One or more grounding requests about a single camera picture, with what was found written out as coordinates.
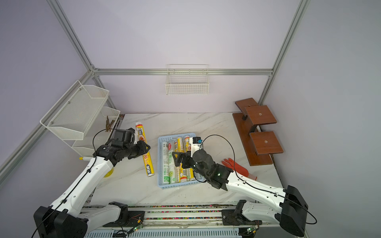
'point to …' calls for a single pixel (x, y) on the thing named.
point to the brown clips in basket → (108, 125)
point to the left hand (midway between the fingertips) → (147, 150)
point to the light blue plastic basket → (164, 139)
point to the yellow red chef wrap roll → (183, 171)
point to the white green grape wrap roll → (171, 164)
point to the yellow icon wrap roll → (141, 137)
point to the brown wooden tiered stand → (259, 146)
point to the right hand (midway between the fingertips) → (180, 154)
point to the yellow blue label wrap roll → (187, 149)
